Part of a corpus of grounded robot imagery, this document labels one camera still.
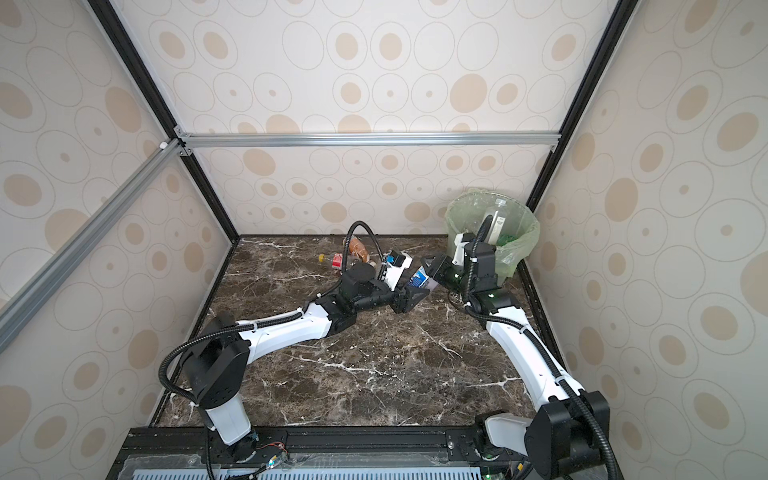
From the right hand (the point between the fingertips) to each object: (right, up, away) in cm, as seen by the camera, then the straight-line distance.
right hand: (426, 260), depth 78 cm
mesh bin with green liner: (+30, +10, +16) cm, 36 cm away
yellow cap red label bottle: (-29, +1, +28) cm, 40 cm away
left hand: (+1, -6, -5) cm, 8 cm away
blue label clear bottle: (-2, -4, -3) cm, 6 cm away
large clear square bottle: (+25, +12, +16) cm, 32 cm away
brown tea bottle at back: (-22, +5, +32) cm, 39 cm away
